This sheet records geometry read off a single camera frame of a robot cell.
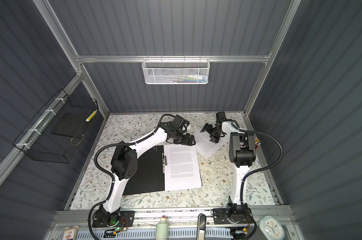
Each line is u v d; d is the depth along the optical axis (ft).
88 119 2.60
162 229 2.12
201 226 2.23
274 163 1.67
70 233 2.26
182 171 2.94
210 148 3.32
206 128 3.16
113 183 1.90
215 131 2.95
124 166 1.80
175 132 2.40
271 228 2.24
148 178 2.83
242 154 1.93
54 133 2.33
